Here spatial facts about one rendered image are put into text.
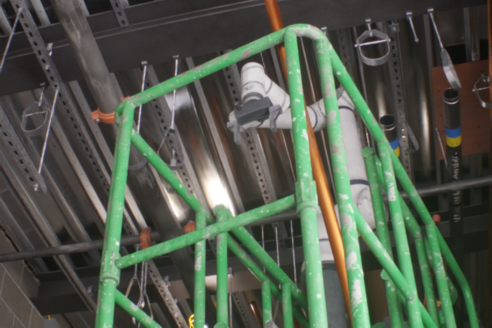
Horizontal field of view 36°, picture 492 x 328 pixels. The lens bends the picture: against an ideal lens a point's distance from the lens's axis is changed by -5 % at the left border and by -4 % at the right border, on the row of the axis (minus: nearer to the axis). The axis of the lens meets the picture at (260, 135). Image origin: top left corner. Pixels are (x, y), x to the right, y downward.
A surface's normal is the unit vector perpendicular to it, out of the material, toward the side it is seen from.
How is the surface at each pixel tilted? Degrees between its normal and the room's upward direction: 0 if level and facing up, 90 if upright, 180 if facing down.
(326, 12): 180
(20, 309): 90
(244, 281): 180
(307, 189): 90
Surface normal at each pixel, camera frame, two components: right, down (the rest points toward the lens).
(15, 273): 0.98, -0.18
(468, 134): 0.04, 0.69
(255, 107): -0.41, -0.64
